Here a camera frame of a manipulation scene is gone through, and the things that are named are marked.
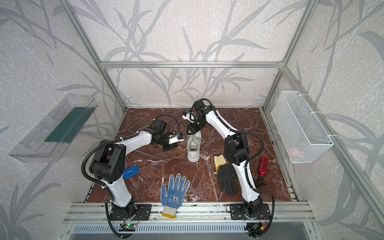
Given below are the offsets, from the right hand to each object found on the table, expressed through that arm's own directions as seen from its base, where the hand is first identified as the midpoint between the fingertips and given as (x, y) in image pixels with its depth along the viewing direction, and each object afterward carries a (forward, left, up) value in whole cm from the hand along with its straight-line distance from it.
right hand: (191, 126), depth 94 cm
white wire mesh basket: (-24, -49, +24) cm, 60 cm away
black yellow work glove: (-27, -21, -10) cm, 36 cm away
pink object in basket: (-23, -52, +9) cm, 58 cm away
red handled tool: (-21, -44, -7) cm, 49 cm away
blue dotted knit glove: (-37, +7, -10) cm, 39 cm away
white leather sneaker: (-9, -2, -4) cm, 10 cm away
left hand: (-6, +8, -5) cm, 12 cm away
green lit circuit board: (-52, +29, -12) cm, 61 cm away
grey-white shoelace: (-8, +1, -1) cm, 8 cm away
